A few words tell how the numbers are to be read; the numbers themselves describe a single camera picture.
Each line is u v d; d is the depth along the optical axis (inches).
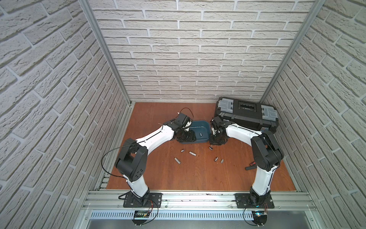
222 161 34.4
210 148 36.3
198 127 40.7
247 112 36.3
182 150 36.1
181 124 27.4
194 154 35.3
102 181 32.6
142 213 28.6
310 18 28.6
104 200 29.9
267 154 19.8
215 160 34.4
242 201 28.9
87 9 27.8
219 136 31.3
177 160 34.4
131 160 18.1
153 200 29.7
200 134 39.1
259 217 27.8
